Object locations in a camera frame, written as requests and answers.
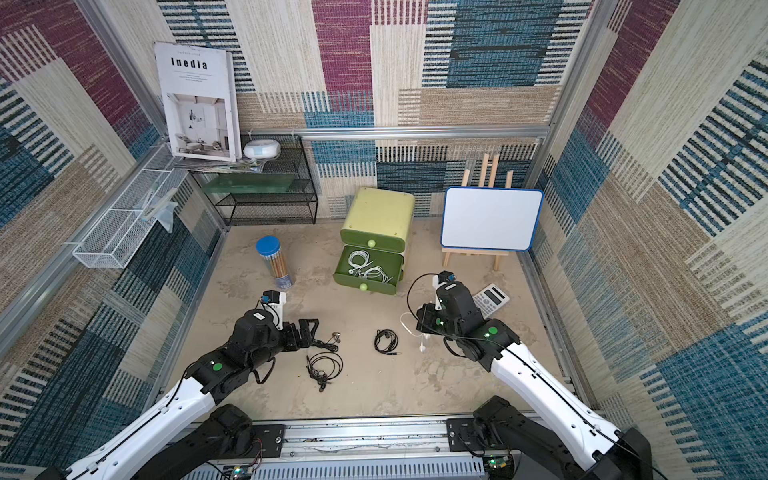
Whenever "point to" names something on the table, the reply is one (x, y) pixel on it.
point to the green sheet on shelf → (260, 183)
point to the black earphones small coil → (330, 343)
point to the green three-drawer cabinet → (377, 223)
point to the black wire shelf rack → (300, 207)
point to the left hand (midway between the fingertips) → (305, 321)
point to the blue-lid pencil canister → (269, 247)
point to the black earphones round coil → (387, 333)
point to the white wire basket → (117, 237)
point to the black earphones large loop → (321, 376)
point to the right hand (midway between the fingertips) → (417, 309)
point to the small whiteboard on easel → (489, 220)
